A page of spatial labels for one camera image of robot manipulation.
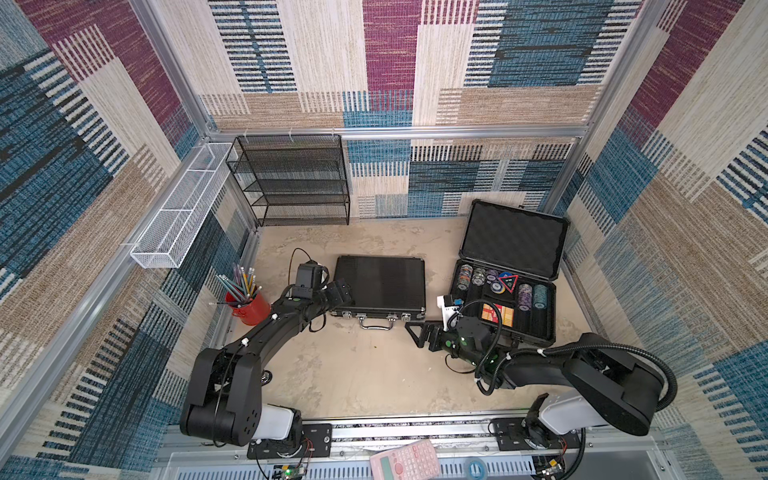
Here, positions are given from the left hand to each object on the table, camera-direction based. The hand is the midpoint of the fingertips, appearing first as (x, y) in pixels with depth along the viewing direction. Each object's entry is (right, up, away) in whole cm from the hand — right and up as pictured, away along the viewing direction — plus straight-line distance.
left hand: (344, 292), depth 91 cm
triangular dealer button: (+53, +3, +8) cm, 54 cm away
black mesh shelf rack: (-22, +38, +21) cm, 49 cm away
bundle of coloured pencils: (-30, +2, -2) cm, 30 cm away
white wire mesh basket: (-39, +17, -18) cm, 46 cm away
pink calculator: (+20, -36, -21) cm, 46 cm away
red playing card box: (+49, -6, +1) cm, 49 cm away
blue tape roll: (+34, -38, -21) cm, 55 cm away
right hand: (+22, -9, -5) cm, 24 cm away
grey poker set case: (+53, +7, +9) cm, 54 cm away
